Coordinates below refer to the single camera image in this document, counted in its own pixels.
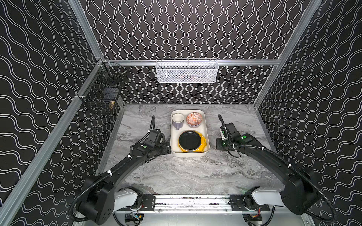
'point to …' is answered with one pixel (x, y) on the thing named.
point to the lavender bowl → (194, 125)
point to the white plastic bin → (203, 128)
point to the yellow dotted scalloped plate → (201, 148)
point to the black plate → (189, 141)
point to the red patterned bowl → (194, 119)
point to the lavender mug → (177, 120)
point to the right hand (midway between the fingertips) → (218, 145)
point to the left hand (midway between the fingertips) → (167, 147)
